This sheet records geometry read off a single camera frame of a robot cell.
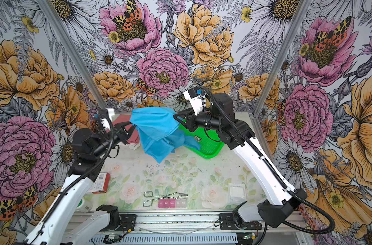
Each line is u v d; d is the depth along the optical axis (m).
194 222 0.76
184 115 0.54
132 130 0.63
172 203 0.79
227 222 0.74
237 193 0.84
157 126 0.61
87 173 0.45
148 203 0.80
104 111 0.55
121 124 0.59
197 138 1.06
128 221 0.74
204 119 0.52
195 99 0.52
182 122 0.58
